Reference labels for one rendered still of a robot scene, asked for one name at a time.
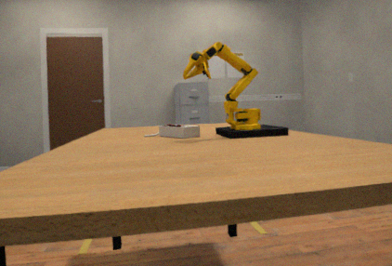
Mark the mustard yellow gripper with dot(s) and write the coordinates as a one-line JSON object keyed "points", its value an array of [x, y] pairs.
{"points": [[198, 60]]}

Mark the white switch panel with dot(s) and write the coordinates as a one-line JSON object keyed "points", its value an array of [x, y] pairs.
{"points": [[177, 131]]}

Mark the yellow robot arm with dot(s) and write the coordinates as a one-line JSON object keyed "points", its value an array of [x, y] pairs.
{"points": [[248, 118]]}

